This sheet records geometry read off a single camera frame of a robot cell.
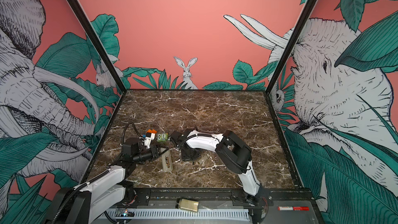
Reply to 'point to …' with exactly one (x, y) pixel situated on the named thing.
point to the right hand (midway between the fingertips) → (188, 159)
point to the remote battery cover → (202, 159)
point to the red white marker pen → (293, 208)
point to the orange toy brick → (152, 131)
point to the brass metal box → (189, 205)
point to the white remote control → (166, 160)
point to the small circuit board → (125, 212)
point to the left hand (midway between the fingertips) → (167, 147)
